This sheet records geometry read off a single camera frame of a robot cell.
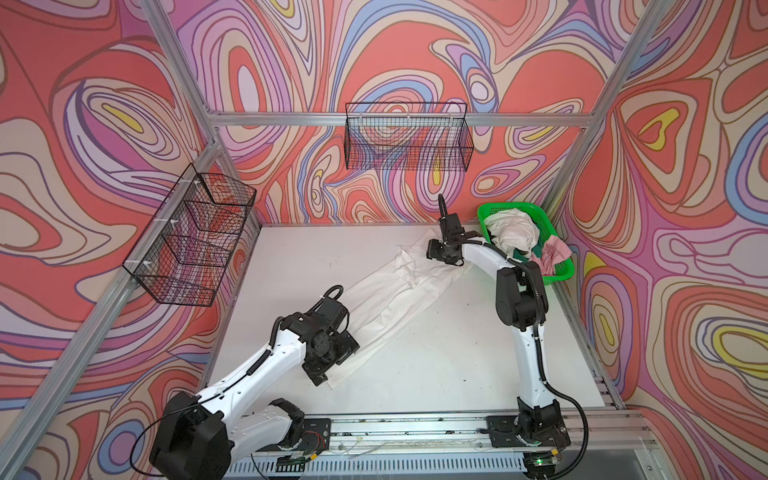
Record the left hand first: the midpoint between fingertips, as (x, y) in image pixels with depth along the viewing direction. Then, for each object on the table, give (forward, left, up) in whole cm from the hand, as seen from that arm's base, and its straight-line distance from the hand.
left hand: (353, 358), depth 79 cm
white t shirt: (+26, -13, -5) cm, 29 cm away
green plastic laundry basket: (+29, -68, 0) cm, 74 cm away
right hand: (+38, -28, -4) cm, 47 cm away
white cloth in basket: (+42, -53, +6) cm, 68 cm away
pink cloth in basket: (+37, -67, 0) cm, 77 cm away
